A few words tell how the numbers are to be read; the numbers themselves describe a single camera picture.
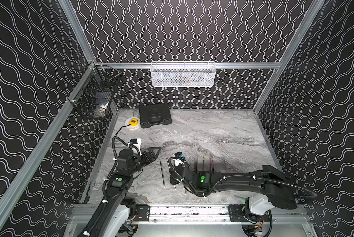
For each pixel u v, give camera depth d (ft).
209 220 2.42
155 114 3.70
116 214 1.93
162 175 2.88
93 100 3.08
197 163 3.03
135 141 2.35
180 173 1.84
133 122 3.60
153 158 2.25
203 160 3.09
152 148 2.31
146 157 2.22
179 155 2.25
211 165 2.99
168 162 1.98
